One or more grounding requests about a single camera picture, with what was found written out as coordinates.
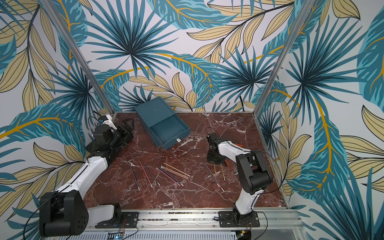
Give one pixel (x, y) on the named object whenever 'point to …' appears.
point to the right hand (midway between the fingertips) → (213, 161)
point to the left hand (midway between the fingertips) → (129, 123)
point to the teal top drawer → (170, 130)
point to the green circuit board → (118, 237)
